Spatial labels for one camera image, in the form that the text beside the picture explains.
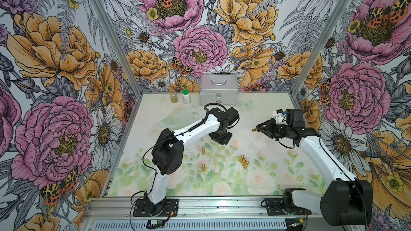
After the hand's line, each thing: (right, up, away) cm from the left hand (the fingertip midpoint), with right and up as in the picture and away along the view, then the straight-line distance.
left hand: (218, 144), depth 84 cm
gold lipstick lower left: (-8, -11, -2) cm, 14 cm away
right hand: (+19, +8, -3) cm, 21 cm away
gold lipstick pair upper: (+12, -7, +1) cm, 14 cm away
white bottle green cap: (-21, +27, +26) cm, 43 cm away
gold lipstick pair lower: (+14, -9, -1) cm, 16 cm away
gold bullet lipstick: (-8, -4, +5) cm, 10 cm away
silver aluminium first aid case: (+3, +32, +25) cm, 40 cm away
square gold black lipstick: (+18, +8, -2) cm, 20 cm away
